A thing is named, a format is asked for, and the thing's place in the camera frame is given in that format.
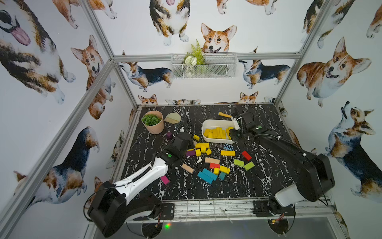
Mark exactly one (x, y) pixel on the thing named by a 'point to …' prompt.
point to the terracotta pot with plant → (153, 121)
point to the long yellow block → (228, 153)
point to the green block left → (238, 163)
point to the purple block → (191, 153)
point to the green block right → (248, 166)
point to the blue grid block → (228, 147)
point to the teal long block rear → (210, 174)
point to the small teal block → (222, 175)
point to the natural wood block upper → (212, 160)
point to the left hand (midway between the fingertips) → (191, 133)
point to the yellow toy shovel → (225, 115)
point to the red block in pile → (213, 165)
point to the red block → (246, 155)
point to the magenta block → (164, 179)
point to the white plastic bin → (217, 131)
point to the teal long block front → (205, 177)
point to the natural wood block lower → (187, 168)
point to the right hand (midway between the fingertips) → (232, 131)
